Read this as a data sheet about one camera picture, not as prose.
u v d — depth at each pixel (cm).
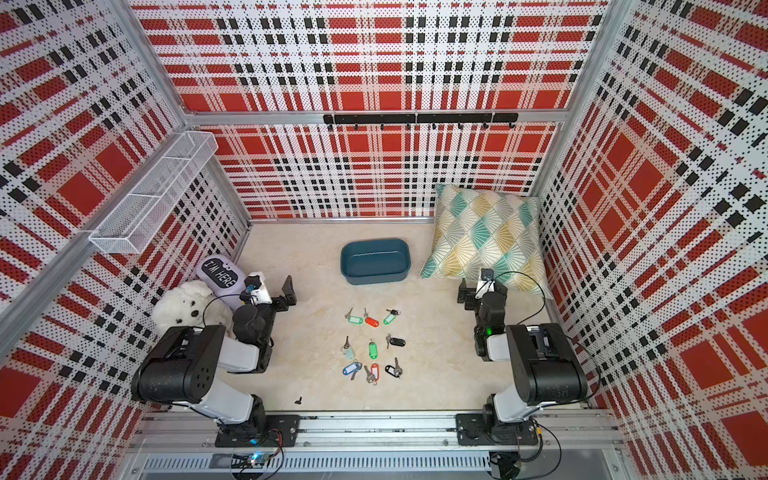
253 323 69
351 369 84
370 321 93
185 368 45
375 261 108
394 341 88
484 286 77
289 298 83
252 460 69
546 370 45
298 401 78
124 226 69
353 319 93
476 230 96
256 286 75
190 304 78
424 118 89
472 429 73
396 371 84
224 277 92
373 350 88
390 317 94
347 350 86
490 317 70
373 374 82
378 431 75
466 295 83
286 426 74
